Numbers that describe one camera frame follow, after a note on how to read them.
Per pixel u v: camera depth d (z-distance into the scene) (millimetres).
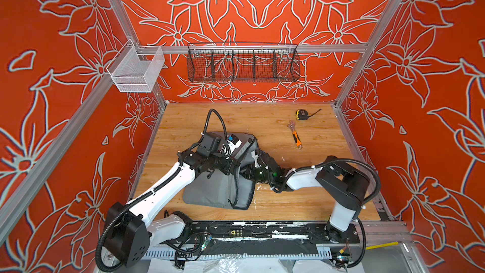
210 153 600
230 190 746
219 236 729
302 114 1100
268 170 685
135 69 933
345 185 473
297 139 1009
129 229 384
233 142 690
